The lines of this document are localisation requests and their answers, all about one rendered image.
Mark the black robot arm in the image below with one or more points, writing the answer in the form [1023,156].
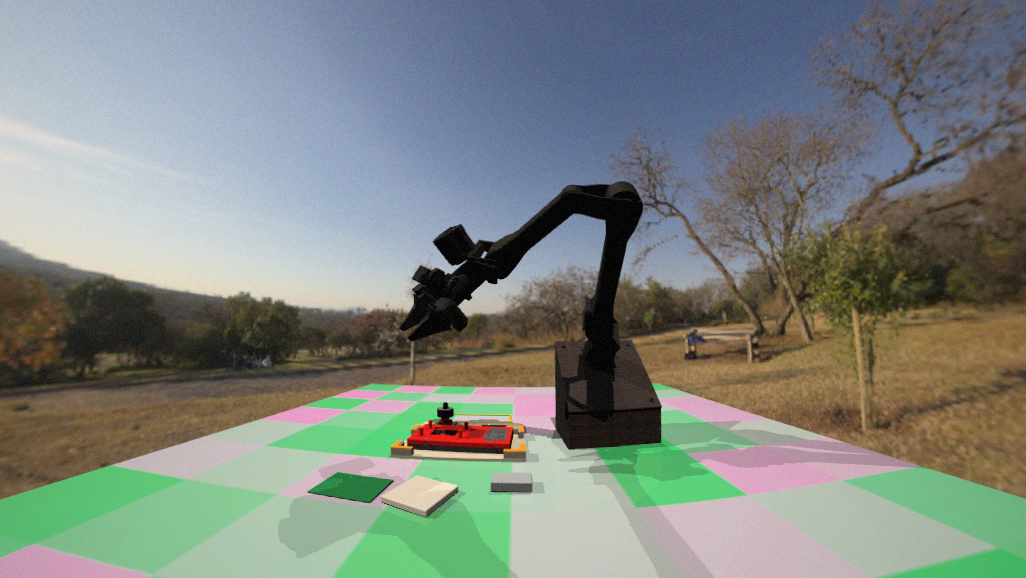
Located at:
[619,204]

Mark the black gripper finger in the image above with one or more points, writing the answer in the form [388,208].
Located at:
[431,324]
[415,315]

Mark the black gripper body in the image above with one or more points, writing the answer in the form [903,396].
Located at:
[447,306]

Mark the dark green flat square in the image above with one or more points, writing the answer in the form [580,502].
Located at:
[351,487]

